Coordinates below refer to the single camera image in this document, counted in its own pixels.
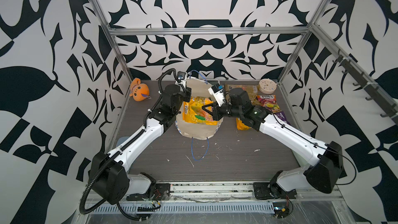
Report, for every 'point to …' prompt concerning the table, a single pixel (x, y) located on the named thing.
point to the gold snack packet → (253, 90)
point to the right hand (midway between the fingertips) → (203, 106)
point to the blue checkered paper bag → (196, 131)
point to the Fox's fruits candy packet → (269, 101)
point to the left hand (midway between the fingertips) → (182, 79)
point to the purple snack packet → (281, 114)
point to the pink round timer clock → (267, 86)
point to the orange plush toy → (140, 91)
